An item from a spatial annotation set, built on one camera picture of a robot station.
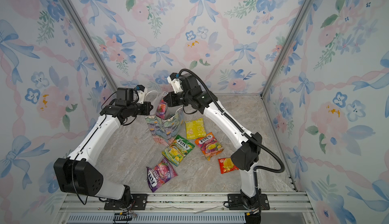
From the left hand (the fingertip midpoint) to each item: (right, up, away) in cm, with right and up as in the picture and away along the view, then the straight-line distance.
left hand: (152, 105), depth 81 cm
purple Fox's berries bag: (+6, -3, -9) cm, 11 cm away
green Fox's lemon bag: (+13, -26, +7) cm, 29 cm away
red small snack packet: (+40, -34, +4) cm, 53 cm away
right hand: (+8, +3, -8) cm, 12 cm away
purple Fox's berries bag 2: (+5, -36, -1) cm, 37 cm away
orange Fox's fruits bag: (+31, -24, +9) cm, 40 cm away
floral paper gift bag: (+6, -14, 0) cm, 16 cm away
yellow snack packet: (+23, -15, +17) cm, 32 cm away
